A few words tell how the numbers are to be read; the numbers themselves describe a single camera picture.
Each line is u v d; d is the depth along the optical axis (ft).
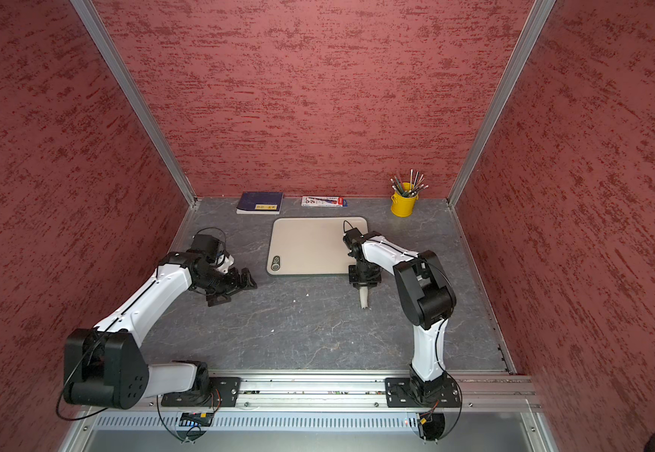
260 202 3.86
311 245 3.57
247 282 2.50
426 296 1.69
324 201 3.88
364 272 2.70
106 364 1.33
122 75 2.70
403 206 3.72
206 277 2.25
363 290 2.99
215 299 2.51
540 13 2.34
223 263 2.43
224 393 2.43
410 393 2.19
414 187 3.61
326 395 2.47
